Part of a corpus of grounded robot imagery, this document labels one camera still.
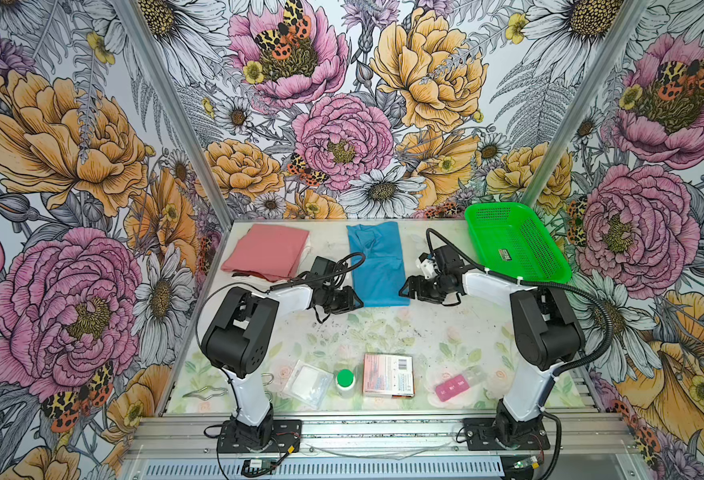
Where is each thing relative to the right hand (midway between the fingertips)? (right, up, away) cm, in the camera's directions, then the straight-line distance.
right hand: (411, 300), depth 94 cm
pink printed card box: (-8, -17, -15) cm, 24 cm away
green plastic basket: (+42, +19, +23) cm, 52 cm away
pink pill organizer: (+9, -21, -13) cm, 26 cm away
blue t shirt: (-9, +6, +9) cm, 14 cm away
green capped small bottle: (-19, -17, -20) cm, 32 cm away
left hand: (-16, -3, -1) cm, 17 cm away
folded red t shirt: (-48, +15, +16) cm, 53 cm away
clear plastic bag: (-30, -21, -12) cm, 38 cm away
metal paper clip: (-60, -23, -14) cm, 66 cm away
